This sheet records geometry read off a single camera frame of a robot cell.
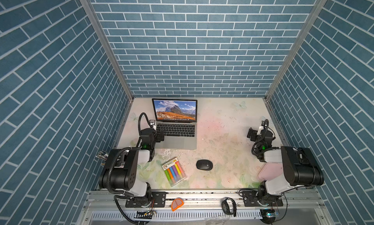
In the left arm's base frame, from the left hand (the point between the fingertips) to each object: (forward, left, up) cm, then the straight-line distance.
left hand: (157, 128), depth 94 cm
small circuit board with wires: (-45, -1, -10) cm, 46 cm away
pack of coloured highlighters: (-25, -13, -6) cm, 29 cm away
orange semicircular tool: (-41, -16, -4) cm, 44 cm away
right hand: (-1, -67, +1) cm, 67 cm away
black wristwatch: (-43, -39, -2) cm, 58 cm away
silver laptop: (+10, -13, -2) cm, 16 cm away
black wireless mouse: (-22, -30, -5) cm, 38 cm away
